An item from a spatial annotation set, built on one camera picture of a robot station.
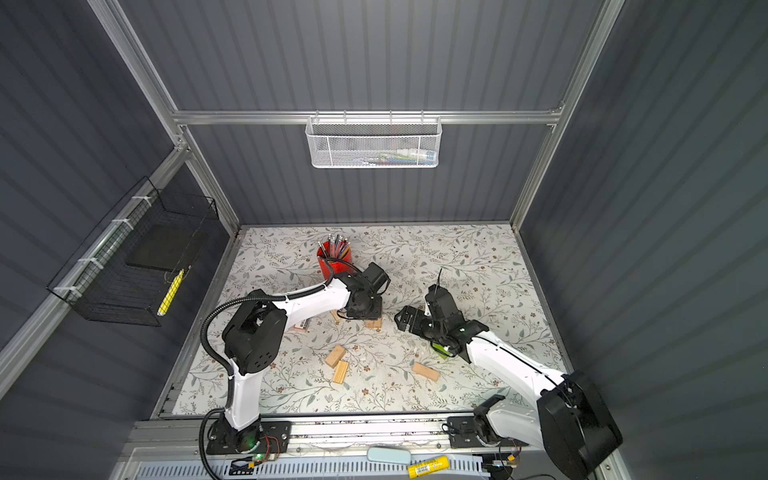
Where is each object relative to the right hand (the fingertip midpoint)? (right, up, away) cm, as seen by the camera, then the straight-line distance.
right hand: (409, 323), depth 84 cm
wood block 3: (-19, -13, -1) cm, 23 cm away
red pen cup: (-24, +19, +12) cm, 33 cm away
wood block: (-11, -1, +7) cm, 13 cm away
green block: (+7, -2, -15) cm, 17 cm away
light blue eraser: (-6, -27, -15) cm, 32 cm away
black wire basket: (-69, +17, -12) cm, 72 cm away
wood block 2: (-21, -9, 0) cm, 23 cm away
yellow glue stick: (+3, -29, -17) cm, 34 cm away
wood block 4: (+5, -14, 0) cm, 14 cm away
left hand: (-10, +1, +9) cm, 13 cm away
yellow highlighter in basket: (-56, +11, -16) cm, 60 cm away
